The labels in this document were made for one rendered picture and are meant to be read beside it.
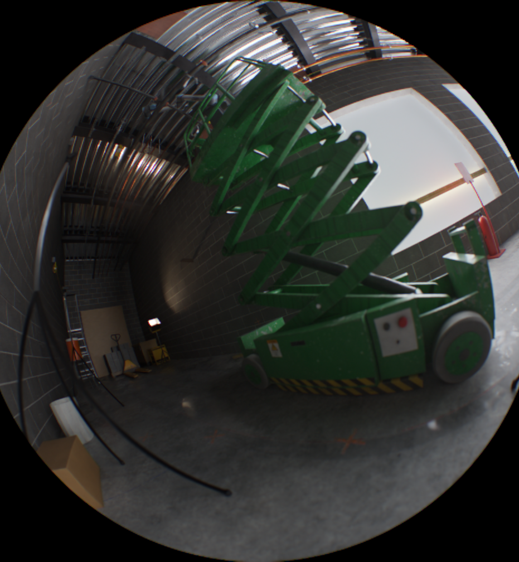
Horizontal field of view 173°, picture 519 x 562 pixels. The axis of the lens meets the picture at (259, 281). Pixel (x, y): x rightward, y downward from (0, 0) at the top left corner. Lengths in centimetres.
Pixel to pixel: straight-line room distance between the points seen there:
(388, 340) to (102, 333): 742
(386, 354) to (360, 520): 67
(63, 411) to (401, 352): 221
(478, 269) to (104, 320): 796
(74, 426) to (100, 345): 568
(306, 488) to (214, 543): 37
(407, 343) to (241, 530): 91
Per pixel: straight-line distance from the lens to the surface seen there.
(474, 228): 103
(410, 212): 87
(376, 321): 79
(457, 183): 324
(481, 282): 91
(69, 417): 184
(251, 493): 80
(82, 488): 108
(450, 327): 80
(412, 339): 82
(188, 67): 366
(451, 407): 87
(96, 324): 737
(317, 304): 100
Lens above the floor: 65
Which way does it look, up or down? 8 degrees up
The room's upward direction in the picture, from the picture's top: 21 degrees counter-clockwise
